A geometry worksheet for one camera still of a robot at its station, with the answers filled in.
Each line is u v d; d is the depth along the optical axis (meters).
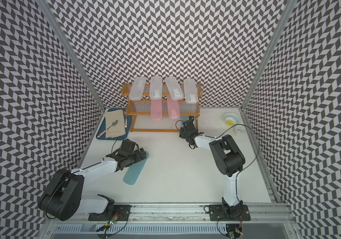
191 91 0.89
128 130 1.05
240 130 1.02
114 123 1.08
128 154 0.72
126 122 1.09
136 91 0.88
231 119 1.08
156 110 0.96
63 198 0.42
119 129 1.05
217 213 0.73
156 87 0.89
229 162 0.52
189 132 0.78
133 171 0.84
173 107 0.93
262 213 0.75
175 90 0.88
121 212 0.73
